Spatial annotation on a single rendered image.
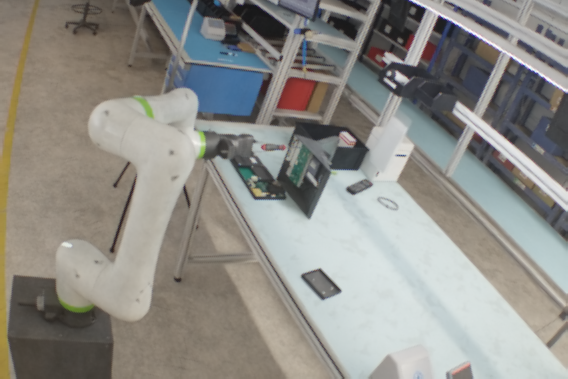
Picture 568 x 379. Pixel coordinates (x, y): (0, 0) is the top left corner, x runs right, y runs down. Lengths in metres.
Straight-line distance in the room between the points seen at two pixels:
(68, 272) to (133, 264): 0.20
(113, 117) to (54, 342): 0.67
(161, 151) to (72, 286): 0.47
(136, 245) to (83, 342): 0.41
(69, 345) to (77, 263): 0.28
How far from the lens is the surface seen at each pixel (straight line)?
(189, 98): 1.42
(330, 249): 1.60
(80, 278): 1.20
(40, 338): 1.35
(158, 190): 1.01
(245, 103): 3.36
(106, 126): 1.04
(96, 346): 1.37
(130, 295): 1.14
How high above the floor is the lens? 1.91
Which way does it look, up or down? 27 degrees down
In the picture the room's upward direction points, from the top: 22 degrees clockwise
